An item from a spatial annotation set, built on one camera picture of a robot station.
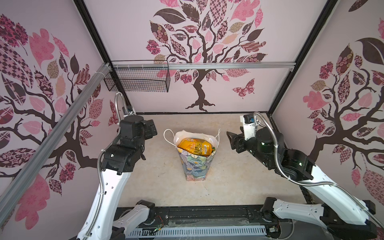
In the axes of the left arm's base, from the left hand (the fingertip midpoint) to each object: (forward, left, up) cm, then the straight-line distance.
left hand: (140, 127), depth 64 cm
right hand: (-3, -41, +3) cm, 41 cm away
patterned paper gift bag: (-10, -25, -19) cm, 33 cm away
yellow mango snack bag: (+1, -25, -17) cm, 31 cm away
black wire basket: (+45, +12, -3) cm, 47 cm away
